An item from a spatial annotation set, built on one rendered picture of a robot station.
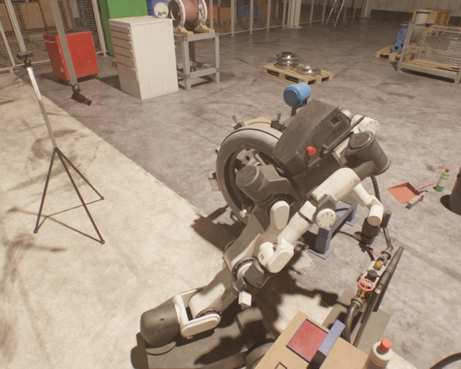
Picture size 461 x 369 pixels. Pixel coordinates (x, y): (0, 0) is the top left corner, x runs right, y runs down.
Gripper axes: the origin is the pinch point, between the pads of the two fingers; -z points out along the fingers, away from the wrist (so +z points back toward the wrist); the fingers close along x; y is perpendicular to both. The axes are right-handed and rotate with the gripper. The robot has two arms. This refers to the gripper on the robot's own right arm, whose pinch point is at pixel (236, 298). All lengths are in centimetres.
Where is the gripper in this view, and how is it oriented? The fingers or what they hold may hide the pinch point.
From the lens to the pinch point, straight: 137.1
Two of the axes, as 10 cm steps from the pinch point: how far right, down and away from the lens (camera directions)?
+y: -2.1, -4.0, 8.9
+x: 7.8, 4.8, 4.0
